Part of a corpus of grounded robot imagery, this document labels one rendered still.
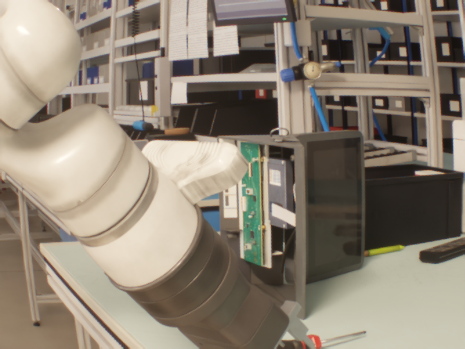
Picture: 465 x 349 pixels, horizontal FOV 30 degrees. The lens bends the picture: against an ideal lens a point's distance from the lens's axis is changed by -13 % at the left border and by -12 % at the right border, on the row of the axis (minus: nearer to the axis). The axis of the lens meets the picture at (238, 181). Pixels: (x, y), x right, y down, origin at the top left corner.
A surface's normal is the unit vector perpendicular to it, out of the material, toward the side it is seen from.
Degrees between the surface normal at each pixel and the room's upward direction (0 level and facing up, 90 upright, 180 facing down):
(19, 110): 131
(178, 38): 90
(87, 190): 112
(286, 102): 90
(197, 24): 89
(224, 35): 90
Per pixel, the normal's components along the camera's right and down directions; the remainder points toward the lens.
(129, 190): 0.66, 0.11
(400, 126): -0.93, 0.07
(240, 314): 0.48, -0.16
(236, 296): 0.79, 0.18
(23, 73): 0.19, 0.41
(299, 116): 0.36, 0.09
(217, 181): -0.06, 0.69
